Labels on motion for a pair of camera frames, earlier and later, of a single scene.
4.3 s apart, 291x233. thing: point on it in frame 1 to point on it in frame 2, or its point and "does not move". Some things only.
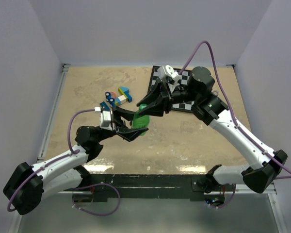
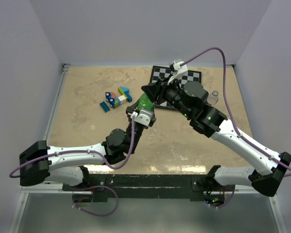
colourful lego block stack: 125,96 does not move
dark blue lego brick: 103,105 does not move
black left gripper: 126,133 to 130,110
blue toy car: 111,100 does not move
